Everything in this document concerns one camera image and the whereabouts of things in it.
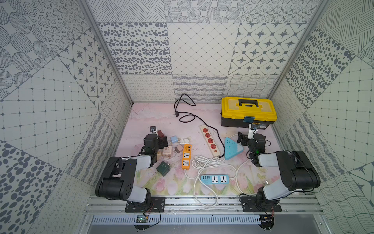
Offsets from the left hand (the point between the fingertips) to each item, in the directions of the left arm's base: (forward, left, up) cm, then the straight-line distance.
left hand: (157, 136), depth 94 cm
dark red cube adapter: (+4, -1, -2) cm, 4 cm away
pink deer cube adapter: (-10, -8, -1) cm, 13 cm away
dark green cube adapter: (-20, -7, -2) cm, 22 cm away
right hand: (+3, -60, -1) cm, 60 cm away
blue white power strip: (-25, -37, -4) cm, 45 cm away
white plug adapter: (-1, -18, -4) cm, 18 cm away
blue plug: (+1, -10, -5) cm, 12 cm away
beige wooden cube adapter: (-12, -3, -2) cm, 12 cm away
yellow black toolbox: (+15, -50, +9) cm, 53 cm away
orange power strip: (-12, -20, -4) cm, 24 cm away
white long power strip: (-2, -36, -4) cm, 36 cm away
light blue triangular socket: (-6, -49, -3) cm, 49 cm away
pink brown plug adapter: (-6, -14, -5) cm, 16 cm away
